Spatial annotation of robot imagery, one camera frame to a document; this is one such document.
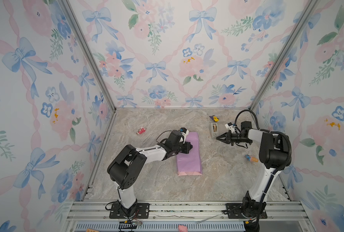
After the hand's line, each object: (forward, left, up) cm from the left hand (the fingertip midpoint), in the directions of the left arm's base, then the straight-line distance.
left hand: (194, 146), depth 89 cm
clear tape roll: (+18, -17, -4) cm, 25 cm away
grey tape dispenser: (+12, -16, -4) cm, 20 cm away
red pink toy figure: (+16, +36, -6) cm, 40 cm away
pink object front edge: (-41, +8, -6) cm, 42 cm away
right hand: (+9, -17, -4) cm, 19 cm away
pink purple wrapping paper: (-11, +3, -2) cm, 11 cm away
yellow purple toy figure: (+27, -19, -5) cm, 34 cm away
